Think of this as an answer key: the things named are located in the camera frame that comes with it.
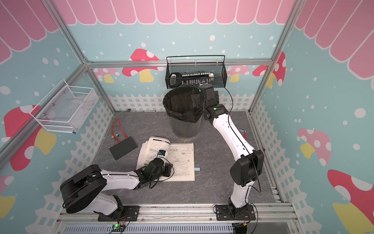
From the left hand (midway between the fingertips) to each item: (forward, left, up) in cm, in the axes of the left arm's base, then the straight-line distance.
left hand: (172, 167), depth 89 cm
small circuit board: (-30, +25, -4) cm, 39 cm away
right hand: (+29, -17, +34) cm, 48 cm away
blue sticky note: (0, -15, -1) cm, 15 cm away
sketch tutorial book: (+9, -4, 0) cm, 10 cm away
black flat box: (+14, +35, -1) cm, 38 cm away
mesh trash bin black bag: (+19, -8, +22) cm, 30 cm away
